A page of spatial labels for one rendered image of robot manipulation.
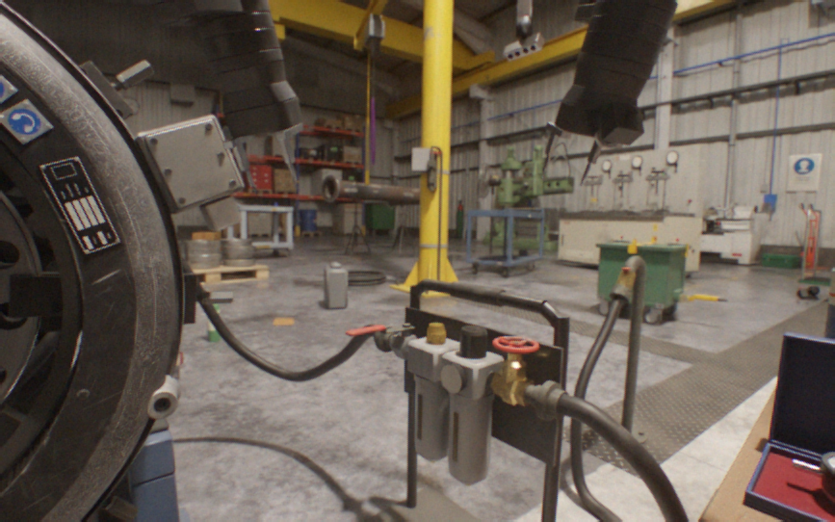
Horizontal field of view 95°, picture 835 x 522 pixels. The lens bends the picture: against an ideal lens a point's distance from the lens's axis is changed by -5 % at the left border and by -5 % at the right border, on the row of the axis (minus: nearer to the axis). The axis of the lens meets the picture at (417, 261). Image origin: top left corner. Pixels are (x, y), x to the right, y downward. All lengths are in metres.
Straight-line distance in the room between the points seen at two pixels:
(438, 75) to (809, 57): 8.28
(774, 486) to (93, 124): 0.75
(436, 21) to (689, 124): 8.09
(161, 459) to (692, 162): 6.24
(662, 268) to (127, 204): 3.01
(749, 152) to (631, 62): 10.39
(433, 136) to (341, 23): 9.59
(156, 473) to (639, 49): 1.05
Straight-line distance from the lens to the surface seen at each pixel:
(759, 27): 11.46
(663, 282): 3.18
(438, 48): 4.18
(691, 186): 6.40
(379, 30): 6.92
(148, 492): 1.06
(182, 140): 0.61
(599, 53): 0.47
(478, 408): 0.74
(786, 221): 10.59
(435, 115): 3.99
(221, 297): 0.72
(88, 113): 0.58
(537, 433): 0.75
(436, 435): 0.83
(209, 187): 0.61
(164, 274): 0.58
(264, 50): 0.47
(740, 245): 9.29
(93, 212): 0.56
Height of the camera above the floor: 0.70
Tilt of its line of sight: 6 degrees down
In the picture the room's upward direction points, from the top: 1 degrees clockwise
